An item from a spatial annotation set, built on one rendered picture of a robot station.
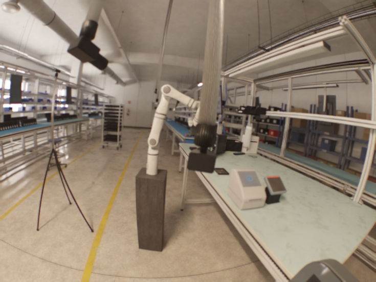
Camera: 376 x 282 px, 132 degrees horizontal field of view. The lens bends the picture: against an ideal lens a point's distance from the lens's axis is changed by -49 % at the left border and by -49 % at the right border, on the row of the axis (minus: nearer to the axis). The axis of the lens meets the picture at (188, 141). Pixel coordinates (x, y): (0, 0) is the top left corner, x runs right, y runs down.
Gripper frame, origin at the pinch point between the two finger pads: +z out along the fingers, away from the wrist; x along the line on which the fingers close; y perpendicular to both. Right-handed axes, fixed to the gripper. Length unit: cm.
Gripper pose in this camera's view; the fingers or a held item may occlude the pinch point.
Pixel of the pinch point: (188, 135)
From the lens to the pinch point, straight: 152.5
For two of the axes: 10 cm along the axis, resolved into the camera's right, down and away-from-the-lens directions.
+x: -1.1, -8.1, 5.8
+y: 9.6, 0.6, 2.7
